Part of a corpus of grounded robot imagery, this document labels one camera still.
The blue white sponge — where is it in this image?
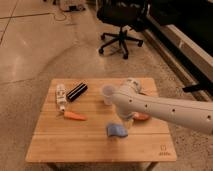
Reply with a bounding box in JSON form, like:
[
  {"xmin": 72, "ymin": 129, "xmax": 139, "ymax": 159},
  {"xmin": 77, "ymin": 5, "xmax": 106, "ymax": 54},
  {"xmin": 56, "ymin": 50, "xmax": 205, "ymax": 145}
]
[{"xmin": 106, "ymin": 123, "xmax": 128, "ymax": 138}]

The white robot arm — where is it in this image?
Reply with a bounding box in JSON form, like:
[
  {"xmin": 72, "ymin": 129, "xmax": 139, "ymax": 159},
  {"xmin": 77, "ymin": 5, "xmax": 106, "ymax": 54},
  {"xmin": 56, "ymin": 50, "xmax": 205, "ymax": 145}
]
[{"xmin": 110, "ymin": 78, "xmax": 213, "ymax": 135}]

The orange bowl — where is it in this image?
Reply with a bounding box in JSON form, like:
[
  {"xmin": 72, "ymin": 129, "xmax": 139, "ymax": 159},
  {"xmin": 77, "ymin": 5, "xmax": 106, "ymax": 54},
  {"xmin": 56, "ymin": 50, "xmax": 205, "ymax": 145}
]
[{"xmin": 133, "ymin": 113, "xmax": 150, "ymax": 121}]

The translucent plastic cup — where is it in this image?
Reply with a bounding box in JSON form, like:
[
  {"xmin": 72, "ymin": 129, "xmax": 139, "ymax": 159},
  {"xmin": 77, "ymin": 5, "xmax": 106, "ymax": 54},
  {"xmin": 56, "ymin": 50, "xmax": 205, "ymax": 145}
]
[{"xmin": 101, "ymin": 85, "xmax": 115, "ymax": 105}]

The wooden folding table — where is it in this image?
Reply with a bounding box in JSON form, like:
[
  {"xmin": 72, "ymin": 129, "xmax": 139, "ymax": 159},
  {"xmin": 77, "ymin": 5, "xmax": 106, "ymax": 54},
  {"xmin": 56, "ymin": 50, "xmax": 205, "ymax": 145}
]
[{"xmin": 26, "ymin": 78, "xmax": 177, "ymax": 164}]

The orange carrot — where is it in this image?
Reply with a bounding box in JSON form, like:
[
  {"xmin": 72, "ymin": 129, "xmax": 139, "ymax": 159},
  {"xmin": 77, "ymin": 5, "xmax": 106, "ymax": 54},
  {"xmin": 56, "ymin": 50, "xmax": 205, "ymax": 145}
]
[{"xmin": 58, "ymin": 111, "xmax": 87, "ymax": 121}]

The black striped box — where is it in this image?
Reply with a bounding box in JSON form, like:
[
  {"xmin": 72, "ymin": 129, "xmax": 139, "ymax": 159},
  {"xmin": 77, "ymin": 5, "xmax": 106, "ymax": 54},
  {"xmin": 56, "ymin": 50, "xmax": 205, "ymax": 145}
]
[{"xmin": 66, "ymin": 83, "xmax": 88, "ymax": 102}]

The white tube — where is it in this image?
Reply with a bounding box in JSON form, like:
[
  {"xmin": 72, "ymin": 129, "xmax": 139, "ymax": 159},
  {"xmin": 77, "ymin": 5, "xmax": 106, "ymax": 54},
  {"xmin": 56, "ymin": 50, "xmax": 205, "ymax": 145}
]
[{"xmin": 55, "ymin": 84, "xmax": 67, "ymax": 112}]

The black office chair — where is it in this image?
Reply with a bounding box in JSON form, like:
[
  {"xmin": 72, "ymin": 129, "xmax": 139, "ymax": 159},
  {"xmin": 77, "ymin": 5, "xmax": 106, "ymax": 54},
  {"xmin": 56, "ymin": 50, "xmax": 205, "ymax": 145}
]
[{"xmin": 97, "ymin": 0, "xmax": 149, "ymax": 59}]

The white device on floor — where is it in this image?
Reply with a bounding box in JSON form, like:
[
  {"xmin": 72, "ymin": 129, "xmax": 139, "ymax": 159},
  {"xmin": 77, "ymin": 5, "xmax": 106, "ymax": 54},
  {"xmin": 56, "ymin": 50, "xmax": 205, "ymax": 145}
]
[{"xmin": 59, "ymin": 0, "xmax": 85, "ymax": 11}]

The cable on floor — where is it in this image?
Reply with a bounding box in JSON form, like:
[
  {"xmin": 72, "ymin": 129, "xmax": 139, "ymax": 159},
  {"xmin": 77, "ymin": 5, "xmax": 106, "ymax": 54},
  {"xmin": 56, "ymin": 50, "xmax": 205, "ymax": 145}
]
[{"xmin": 0, "ymin": 9, "xmax": 68, "ymax": 22}]

